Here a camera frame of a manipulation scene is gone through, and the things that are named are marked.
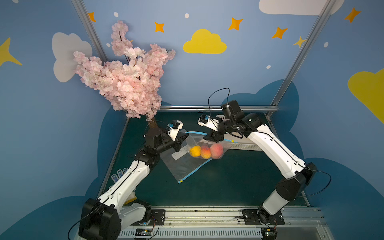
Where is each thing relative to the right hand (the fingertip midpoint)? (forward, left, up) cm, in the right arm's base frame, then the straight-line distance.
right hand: (208, 128), depth 74 cm
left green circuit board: (-43, +29, -30) cm, 60 cm away
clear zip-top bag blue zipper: (+1, +2, -20) cm, 20 cm away
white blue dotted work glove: (-28, +40, -28) cm, 56 cm away
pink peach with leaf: (-4, -6, -14) cm, 16 cm away
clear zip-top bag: (-5, +16, -31) cm, 35 cm away
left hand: (-2, +11, -1) cm, 11 cm away
